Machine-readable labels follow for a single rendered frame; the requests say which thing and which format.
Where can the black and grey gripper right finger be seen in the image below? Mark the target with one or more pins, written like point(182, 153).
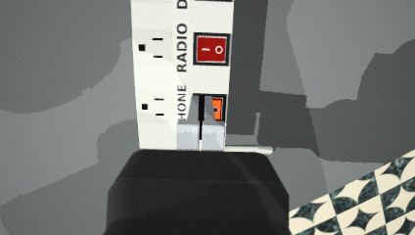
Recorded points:
point(212, 131)

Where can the white power strip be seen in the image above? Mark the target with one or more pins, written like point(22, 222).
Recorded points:
point(180, 48)

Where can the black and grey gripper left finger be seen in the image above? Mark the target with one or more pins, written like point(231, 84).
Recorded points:
point(188, 132)

